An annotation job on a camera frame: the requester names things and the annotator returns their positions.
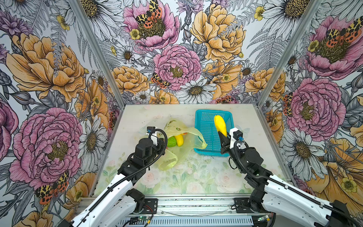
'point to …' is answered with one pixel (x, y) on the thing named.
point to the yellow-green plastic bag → (193, 140)
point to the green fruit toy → (171, 141)
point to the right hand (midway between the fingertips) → (219, 135)
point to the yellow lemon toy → (179, 140)
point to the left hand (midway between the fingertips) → (162, 142)
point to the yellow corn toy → (220, 124)
